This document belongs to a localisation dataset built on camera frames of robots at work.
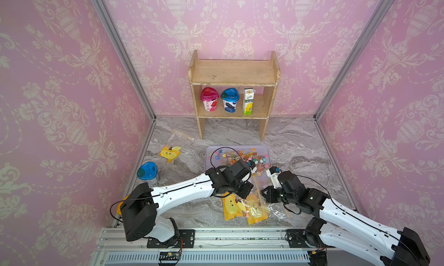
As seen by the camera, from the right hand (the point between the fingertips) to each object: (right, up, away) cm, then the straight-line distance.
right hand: (261, 192), depth 78 cm
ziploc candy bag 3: (-2, -6, 0) cm, 7 cm away
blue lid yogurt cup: (-14, +46, +9) cm, 49 cm away
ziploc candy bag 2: (-13, -7, +1) cm, 15 cm away
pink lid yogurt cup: (-24, +46, +9) cm, 53 cm away
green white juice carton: (-5, +43, +7) cm, 44 cm away
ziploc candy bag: (-44, +20, +18) cm, 52 cm away
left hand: (-5, +2, -3) cm, 6 cm away
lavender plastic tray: (+4, +18, +26) cm, 31 cm away
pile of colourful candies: (-15, +13, +21) cm, 29 cm away
